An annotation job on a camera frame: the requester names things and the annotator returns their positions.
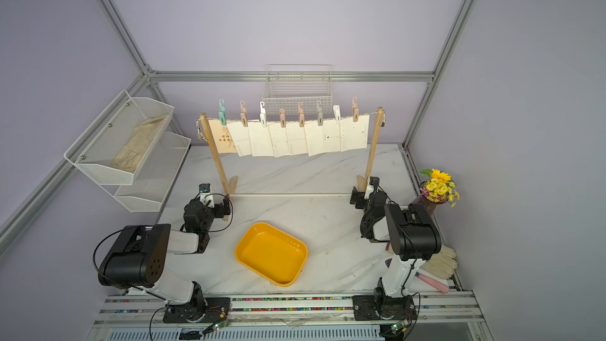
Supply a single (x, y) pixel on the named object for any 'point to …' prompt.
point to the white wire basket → (288, 84)
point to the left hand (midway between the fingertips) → (216, 198)
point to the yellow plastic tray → (271, 254)
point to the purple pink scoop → (440, 286)
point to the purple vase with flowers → (437, 189)
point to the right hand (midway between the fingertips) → (366, 191)
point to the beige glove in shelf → (132, 149)
